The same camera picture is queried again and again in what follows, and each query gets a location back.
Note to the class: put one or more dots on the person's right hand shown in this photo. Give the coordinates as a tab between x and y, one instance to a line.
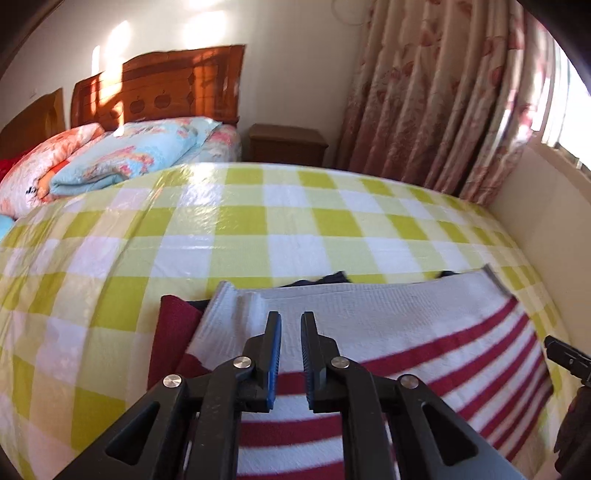
575	434

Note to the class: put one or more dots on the light blue cartoon blanket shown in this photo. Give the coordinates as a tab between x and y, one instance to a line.
4	226

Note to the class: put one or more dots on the pink floral pillow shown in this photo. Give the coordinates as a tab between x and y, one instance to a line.
41	161

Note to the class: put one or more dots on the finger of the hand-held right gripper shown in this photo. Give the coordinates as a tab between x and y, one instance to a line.
570	357

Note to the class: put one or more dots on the large carved wooden headboard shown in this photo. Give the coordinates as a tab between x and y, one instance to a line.
184	83

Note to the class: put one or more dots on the small plain wooden headboard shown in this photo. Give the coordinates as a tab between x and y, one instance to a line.
37	120

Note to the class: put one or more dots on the red bedding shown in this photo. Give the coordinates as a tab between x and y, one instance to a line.
7	165

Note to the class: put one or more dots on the wooden nightstand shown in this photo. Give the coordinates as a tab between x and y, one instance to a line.
286	145

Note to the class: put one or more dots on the red and grey striped sweater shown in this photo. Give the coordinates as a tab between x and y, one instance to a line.
415	314

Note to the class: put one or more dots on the pink floral curtain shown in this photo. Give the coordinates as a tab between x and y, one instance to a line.
438	92

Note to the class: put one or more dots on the window with white bars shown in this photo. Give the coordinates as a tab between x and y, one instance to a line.
565	115

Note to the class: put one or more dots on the light blue floral quilt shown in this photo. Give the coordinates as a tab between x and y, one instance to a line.
120	157

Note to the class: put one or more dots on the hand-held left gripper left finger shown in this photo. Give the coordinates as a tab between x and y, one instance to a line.
272	364

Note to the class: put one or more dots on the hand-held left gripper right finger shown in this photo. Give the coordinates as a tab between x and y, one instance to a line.
310	364

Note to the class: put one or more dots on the yellow checkered blanket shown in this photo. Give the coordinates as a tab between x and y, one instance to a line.
231	230

